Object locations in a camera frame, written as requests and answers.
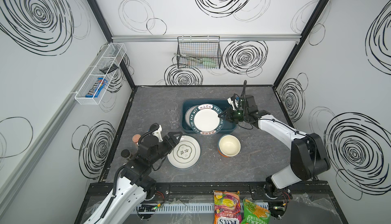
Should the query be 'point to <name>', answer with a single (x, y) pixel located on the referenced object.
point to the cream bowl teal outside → (229, 145)
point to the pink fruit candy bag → (227, 207)
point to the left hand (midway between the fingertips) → (182, 137)
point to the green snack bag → (255, 212)
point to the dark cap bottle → (126, 154)
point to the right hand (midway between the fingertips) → (217, 116)
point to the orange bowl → (225, 156)
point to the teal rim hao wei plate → (204, 119)
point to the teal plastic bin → (229, 127)
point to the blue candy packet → (94, 91)
